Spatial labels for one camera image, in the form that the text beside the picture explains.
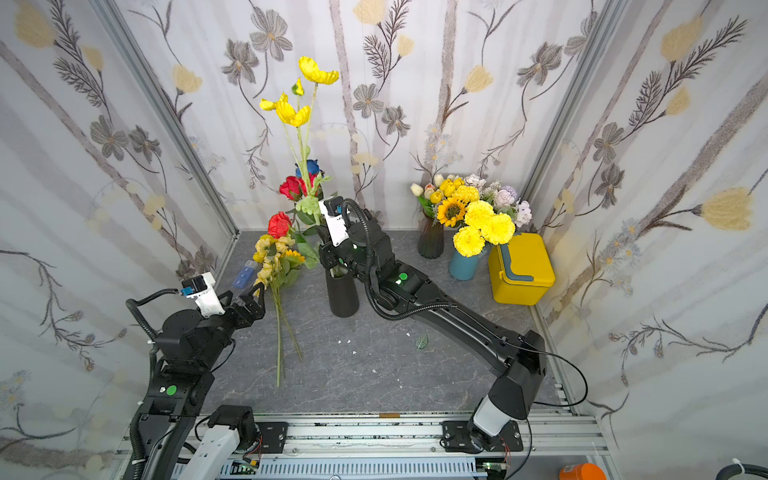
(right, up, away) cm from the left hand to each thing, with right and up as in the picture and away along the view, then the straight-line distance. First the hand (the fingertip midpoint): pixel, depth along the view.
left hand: (250, 287), depth 68 cm
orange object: (+73, -38, -7) cm, 83 cm away
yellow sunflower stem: (-3, +4, +36) cm, 36 cm away
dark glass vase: (+47, +14, +36) cm, 61 cm away
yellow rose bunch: (-6, +2, +34) cm, 34 cm away
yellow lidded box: (+73, +3, +22) cm, 77 cm away
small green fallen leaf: (+43, -19, +22) cm, 52 cm away
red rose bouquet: (+10, +16, +9) cm, 21 cm away
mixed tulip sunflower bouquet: (+49, +25, +17) cm, 58 cm away
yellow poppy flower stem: (-3, -13, +25) cm, 28 cm away
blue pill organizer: (-19, 0, +36) cm, 41 cm away
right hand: (+19, +14, -8) cm, 24 cm away
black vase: (+18, -4, +22) cm, 29 cm away
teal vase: (+59, +3, +34) cm, 68 cm away
